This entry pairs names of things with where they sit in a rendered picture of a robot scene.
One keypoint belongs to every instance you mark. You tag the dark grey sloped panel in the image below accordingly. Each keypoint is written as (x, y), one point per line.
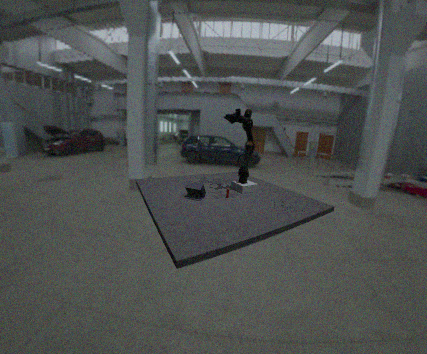
(195, 191)

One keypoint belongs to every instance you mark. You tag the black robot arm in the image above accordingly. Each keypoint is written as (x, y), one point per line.
(246, 125)

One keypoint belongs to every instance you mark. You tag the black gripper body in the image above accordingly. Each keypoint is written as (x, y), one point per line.
(236, 119)

